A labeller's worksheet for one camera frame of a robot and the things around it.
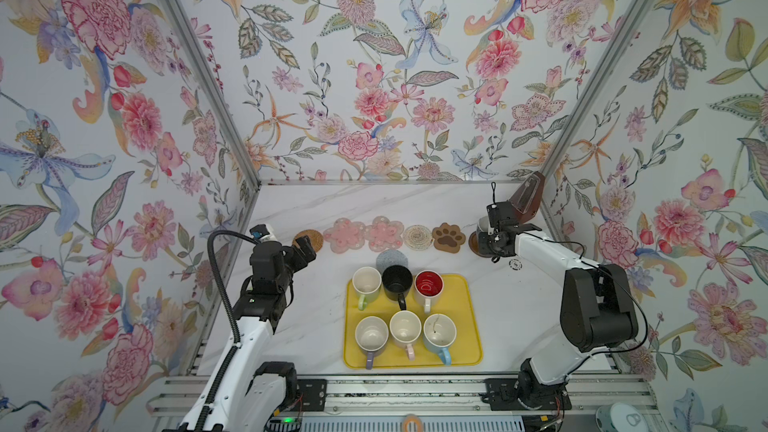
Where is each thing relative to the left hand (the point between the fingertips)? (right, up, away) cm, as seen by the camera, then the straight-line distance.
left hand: (301, 243), depth 81 cm
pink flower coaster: (+22, 0, +26) cm, 34 cm away
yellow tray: (+24, -23, -6) cm, 34 cm away
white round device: (+75, -38, -13) cm, 85 cm away
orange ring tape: (+28, -41, -10) cm, 51 cm away
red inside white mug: (+36, -15, +10) cm, 40 cm away
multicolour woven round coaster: (+34, 0, +23) cm, 41 cm away
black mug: (+26, -11, +6) cm, 29 cm away
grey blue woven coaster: (+24, -6, +18) cm, 31 cm away
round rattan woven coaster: (-2, -1, +23) cm, 23 cm away
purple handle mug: (+19, -26, +3) cm, 32 cm away
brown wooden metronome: (+70, +12, +21) cm, 74 cm away
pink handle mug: (+28, -24, +3) cm, 37 cm away
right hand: (+56, -2, +15) cm, 58 cm away
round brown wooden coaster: (+53, -3, +23) cm, 58 cm away
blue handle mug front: (+38, -25, +3) cm, 45 cm away
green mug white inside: (+17, -13, +10) cm, 24 cm away
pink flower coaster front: (+8, 0, +25) cm, 27 cm away
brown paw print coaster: (+45, -1, +24) cm, 51 cm away
